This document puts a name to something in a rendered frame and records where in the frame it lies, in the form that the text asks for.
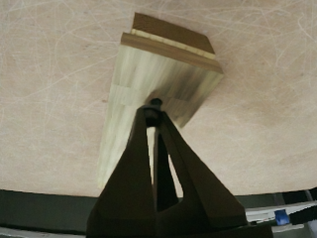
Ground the wooden rail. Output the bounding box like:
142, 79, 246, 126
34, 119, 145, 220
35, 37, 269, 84
130, 12, 216, 59

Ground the light wooden slat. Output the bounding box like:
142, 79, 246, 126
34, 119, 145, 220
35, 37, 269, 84
95, 32, 224, 182

